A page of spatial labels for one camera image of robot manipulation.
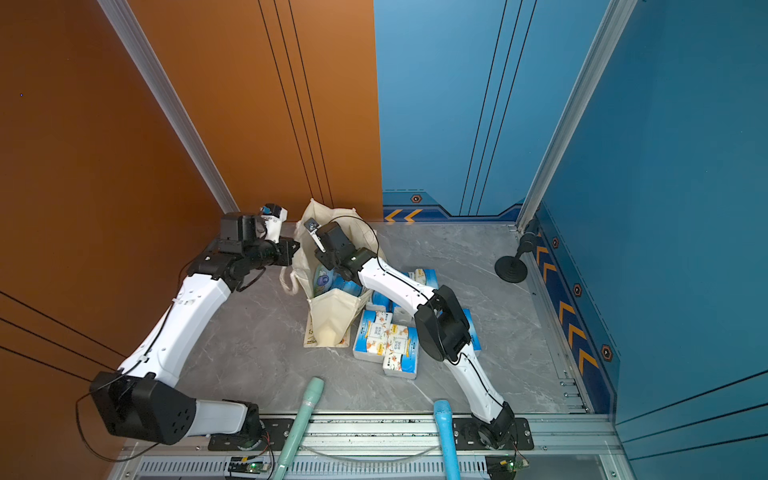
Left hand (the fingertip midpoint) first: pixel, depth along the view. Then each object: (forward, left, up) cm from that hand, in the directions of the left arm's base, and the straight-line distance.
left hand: (299, 240), depth 79 cm
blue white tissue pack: (-6, -12, -13) cm, 19 cm away
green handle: (-31, -5, -24) cm, 40 cm away
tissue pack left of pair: (-18, -19, -20) cm, 33 cm away
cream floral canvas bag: (-15, -8, -15) cm, 22 cm away
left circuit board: (-48, +7, -27) cm, 55 cm away
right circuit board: (-46, -54, -25) cm, 76 cm away
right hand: (+8, -6, -9) cm, 13 cm away
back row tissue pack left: (-8, -21, -17) cm, 29 cm away
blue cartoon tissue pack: (-1, -4, -17) cm, 18 cm away
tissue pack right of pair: (-24, -28, -20) cm, 42 cm away
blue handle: (-41, -39, -24) cm, 62 cm away
